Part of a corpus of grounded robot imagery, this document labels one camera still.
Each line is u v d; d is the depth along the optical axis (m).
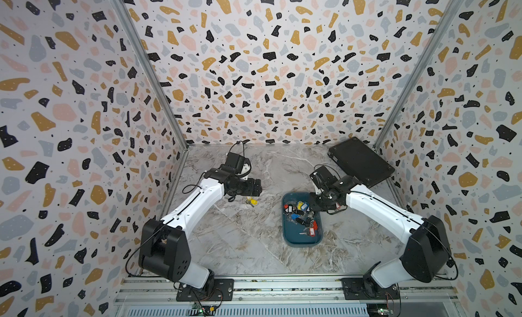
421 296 0.74
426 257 0.42
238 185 0.70
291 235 0.87
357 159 1.13
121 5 0.70
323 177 0.65
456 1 0.71
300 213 0.93
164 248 0.43
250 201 0.98
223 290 0.73
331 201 0.60
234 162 0.66
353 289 0.73
